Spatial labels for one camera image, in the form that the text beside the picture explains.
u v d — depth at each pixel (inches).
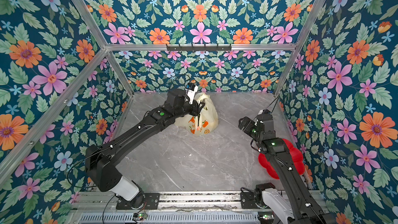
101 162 16.2
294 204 18.1
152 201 28.9
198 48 36.2
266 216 27.8
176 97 22.3
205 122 34.6
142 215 27.6
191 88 26.1
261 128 21.9
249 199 28.8
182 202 29.5
